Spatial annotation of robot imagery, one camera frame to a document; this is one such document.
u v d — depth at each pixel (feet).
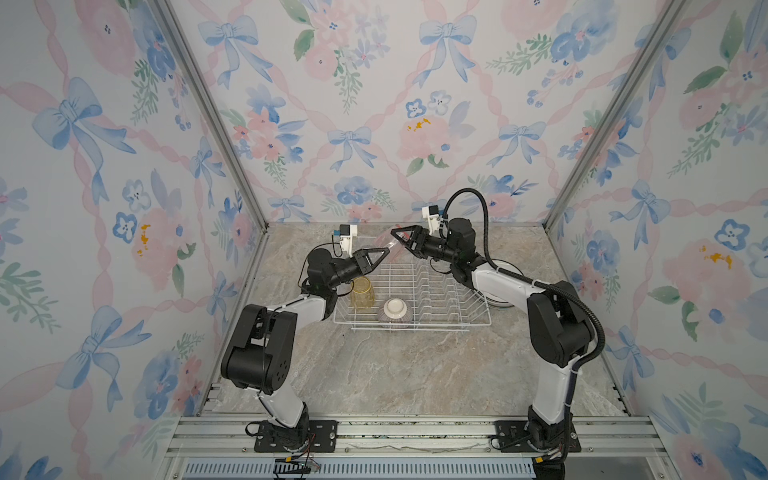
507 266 3.39
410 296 3.21
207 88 2.72
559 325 1.69
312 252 2.32
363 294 2.96
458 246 2.39
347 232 2.54
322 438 2.43
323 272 2.27
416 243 2.57
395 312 2.89
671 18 2.26
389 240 2.68
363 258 2.45
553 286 1.76
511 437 2.41
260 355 1.55
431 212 2.68
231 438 2.47
